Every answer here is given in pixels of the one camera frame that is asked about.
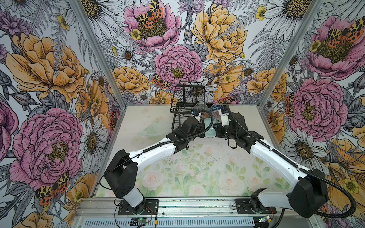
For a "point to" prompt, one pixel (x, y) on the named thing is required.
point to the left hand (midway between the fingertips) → (203, 128)
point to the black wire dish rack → (186, 98)
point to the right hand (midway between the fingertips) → (215, 129)
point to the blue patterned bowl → (216, 107)
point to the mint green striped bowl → (212, 132)
